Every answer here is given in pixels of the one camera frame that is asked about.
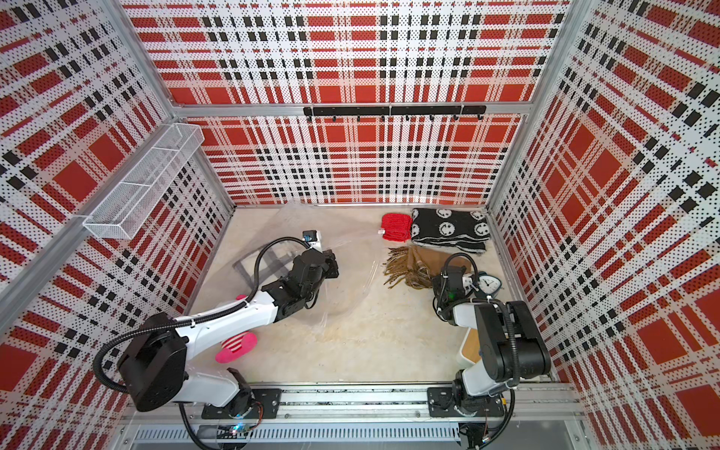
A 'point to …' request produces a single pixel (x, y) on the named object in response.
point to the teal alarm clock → (487, 285)
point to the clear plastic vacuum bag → (358, 262)
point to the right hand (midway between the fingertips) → (438, 274)
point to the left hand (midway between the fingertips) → (336, 251)
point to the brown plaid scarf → (417, 265)
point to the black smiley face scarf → (468, 229)
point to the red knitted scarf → (397, 227)
